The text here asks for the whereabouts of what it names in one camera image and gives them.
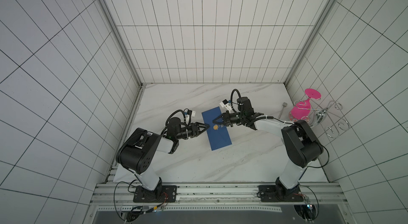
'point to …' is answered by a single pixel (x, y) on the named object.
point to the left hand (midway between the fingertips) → (206, 129)
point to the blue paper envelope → (217, 132)
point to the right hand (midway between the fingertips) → (215, 118)
